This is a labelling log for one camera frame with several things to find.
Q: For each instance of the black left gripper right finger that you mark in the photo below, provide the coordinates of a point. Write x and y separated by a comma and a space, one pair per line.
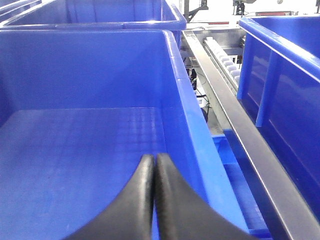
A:
180, 212

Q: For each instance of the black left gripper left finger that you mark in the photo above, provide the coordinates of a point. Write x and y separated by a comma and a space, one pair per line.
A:
132, 207

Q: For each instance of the blue plastic bin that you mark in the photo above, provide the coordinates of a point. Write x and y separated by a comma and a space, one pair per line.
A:
287, 112
75, 137
237, 175
112, 12
20, 6

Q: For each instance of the slanted steel rack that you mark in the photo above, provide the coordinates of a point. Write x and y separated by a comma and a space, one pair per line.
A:
250, 140

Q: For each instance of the small white device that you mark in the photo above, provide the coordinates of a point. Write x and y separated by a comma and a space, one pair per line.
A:
201, 101

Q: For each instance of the black metal stand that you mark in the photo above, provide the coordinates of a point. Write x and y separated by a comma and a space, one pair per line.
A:
191, 12

